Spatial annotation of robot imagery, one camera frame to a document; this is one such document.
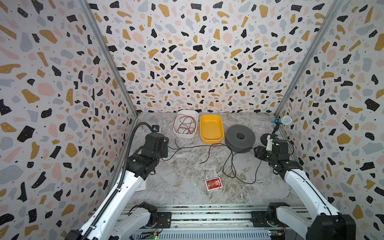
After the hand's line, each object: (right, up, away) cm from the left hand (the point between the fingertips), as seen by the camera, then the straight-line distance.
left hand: (160, 141), depth 73 cm
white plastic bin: (+14, +18, +45) cm, 51 cm away
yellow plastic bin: (+28, +6, +40) cm, 49 cm away
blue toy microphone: (+68, +11, +12) cm, 70 cm away
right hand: (+52, -4, +11) cm, 53 cm away
